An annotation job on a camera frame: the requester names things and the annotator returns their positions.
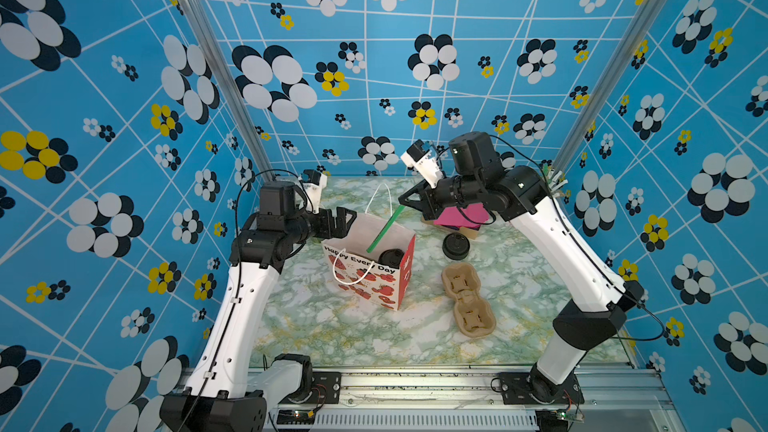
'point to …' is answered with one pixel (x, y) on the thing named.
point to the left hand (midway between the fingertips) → (340, 211)
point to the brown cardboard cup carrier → (474, 316)
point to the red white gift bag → (383, 275)
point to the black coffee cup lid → (391, 257)
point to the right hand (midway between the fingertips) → (403, 199)
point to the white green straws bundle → (555, 179)
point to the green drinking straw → (386, 228)
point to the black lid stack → (456, 246)
